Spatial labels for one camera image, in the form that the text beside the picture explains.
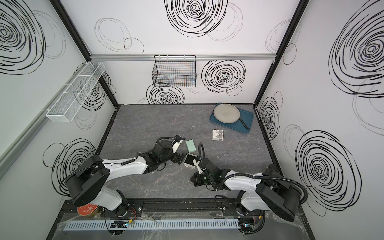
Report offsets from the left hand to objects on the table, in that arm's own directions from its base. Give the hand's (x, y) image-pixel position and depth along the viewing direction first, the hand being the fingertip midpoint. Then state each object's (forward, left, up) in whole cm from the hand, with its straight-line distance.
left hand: (181, 148), depth 87 cm
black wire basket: (+67, +11, +9) cm, 69 cm away
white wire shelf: (+14, +57, +26) cm, 64 cm away
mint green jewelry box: (+5, -6, -5) cm, 9 cm away
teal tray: (+32, -47, -5) cm, 57 cm away
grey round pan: (+35, -33, -7) cm, 49 cm away
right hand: (-17, -6, -7) cm, 19 cm away
